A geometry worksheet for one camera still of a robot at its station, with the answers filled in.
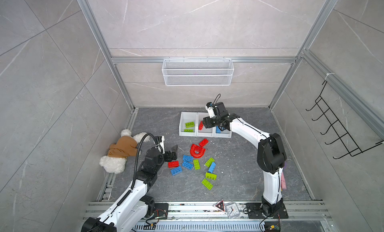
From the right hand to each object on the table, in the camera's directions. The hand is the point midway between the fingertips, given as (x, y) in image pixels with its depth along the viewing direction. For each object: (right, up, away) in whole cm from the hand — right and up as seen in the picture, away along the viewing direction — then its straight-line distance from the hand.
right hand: (206, 119), depth 95 cm
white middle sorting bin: (-1, -9, +6) cm, 11 cm away
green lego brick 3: (+1, -26, -5) cm, 27 cm away
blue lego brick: (+8, -8, +9) cm, 14 cm away
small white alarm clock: (+11, -45, -23) cm, 52 cm away
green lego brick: (-12, -4, +12) cm, 17 cm away
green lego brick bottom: (-1, -36, -14) cm, 39 cm away
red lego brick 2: (-2, -16, +2) cm, 16 cm away
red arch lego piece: (-8, -18, 0) cm, 20 cm away
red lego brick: (-4, -4, +6) cm, 8 cm away
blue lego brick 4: (-19, -30, -10) cm, 37 cm away
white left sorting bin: (-13, +2, +15) cm, 20 cm away
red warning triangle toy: (+6, -44, -21) cm, 49 cm away
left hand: (-22, -13, -13) cm, 29 cm away
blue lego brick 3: (-12, -28, -7) cm, 31 cm away
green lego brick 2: (-11, -8, +8) cm, 16 cm away
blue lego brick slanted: (+2, -28, -10) cm, 30 cm away
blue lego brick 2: (-12, -24, -5) cm, 27 cm away
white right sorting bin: (+12, -10, +4) cm, 16 cm away
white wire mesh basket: (-6, +32, +5) cm, 33 cm away
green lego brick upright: (-7, -27, -7) cm, 29 cm away
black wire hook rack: (+58, +4, -24) cm, 63 cm away
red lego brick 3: (-21, -27, -7) cm, 35 cm away
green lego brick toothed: (+1, -32, -13) cm, 35 cm away
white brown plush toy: (-53, -24, -12) cm, 59 cm away
